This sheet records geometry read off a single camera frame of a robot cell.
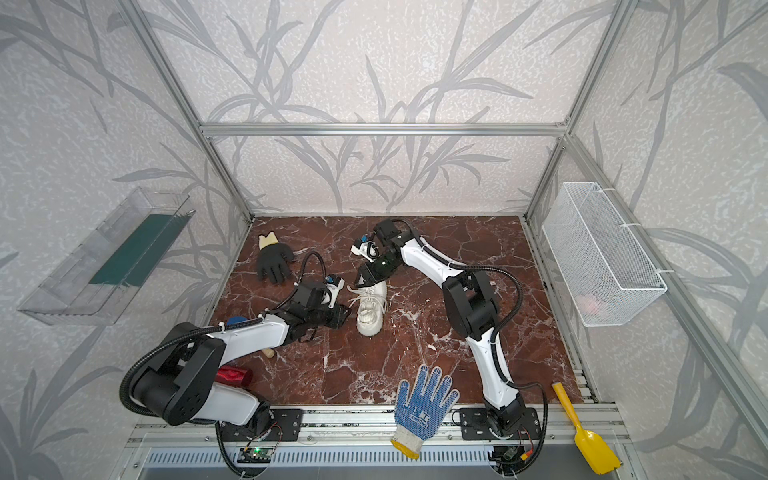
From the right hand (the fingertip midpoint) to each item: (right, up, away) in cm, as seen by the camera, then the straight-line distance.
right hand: (363, 273), depth 92 cm
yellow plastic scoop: (+57, -39, -22) cm, 72 cm away
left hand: (-4, -9, 0) cm, 9 cm away
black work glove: (-34, +3, +14) cm, 37 cm away
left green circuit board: (-23, -42, -21) cm, 52 cm away
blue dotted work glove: (+16, -35, -18) cm, 42 cm away
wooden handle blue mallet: (-26, -22, -7) cm, 35 cm away
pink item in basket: (+58, -6, -19) cm, 61 cm away
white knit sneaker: (+3, -10, -2) cm, 11 cm away
